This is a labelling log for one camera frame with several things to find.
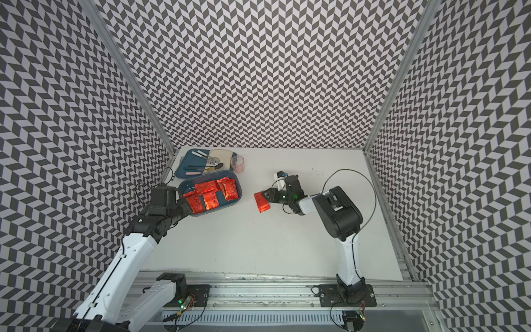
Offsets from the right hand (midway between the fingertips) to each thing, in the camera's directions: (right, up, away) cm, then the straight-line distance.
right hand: (264, 196), depth 97 cm
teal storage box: (-30, +6, -15) cm, 34 cm away
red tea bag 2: (-15, +5, -9) cm, 18 cm away
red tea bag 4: (-26, +5, -9) cm, 28 cm away
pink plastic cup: (-15, +16, +14) cm, 26 cm away
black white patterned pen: (-49, +9, +10) cm, 51 cm away
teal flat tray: (-41, +17, +17) cm, 48 cm away
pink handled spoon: (-37, +10, +7) cm, 39 cm away
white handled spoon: (-31, +17, +17) cm, 39 cm away
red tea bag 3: (-22, 0, -12) cm, 25 cm away
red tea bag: (-1, -3, -1) cm, 3 cm away
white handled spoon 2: (-29, +18, +18) cm, 39 cm away
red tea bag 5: (-28, 0, -13) cm, 31 cm away
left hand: (-30, -2, -18) cm, 35 cm away
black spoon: (-26, +15, +12) cm, 32 cm away
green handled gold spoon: (-30, +12, +12) cm, 35 cm away
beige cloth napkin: (-24, +20, +19) cm, 37 cm away
